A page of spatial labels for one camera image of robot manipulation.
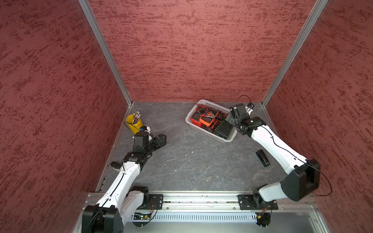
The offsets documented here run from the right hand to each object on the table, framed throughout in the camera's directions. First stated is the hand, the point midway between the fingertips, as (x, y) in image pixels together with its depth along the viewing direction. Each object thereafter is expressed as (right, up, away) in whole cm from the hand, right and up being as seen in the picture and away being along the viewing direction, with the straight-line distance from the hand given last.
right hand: (235, 121), depth 83 cm
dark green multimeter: (-4, -6, +9) cm, 11 cm away
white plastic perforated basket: (-8, +10, +23) cm, 27 cm away
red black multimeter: (-23, +1, +13) cm, 26 cm away
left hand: (-45, -12, +1) cm, 46 cm away
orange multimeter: (-17, 0, +8) cm, 18 cm away
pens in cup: (-61, +3, +7) cm, 61 cm away
